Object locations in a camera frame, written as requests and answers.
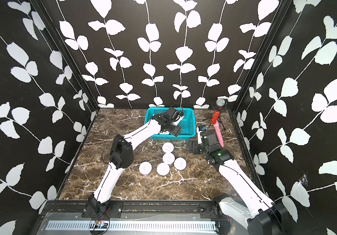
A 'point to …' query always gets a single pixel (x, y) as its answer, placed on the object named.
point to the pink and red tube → (215, 122)
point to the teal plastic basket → (187, 124)
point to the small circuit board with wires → (100, 224)
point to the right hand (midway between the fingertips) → (193, 140)
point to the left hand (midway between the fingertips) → (177, 125)
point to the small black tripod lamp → (220, 105)
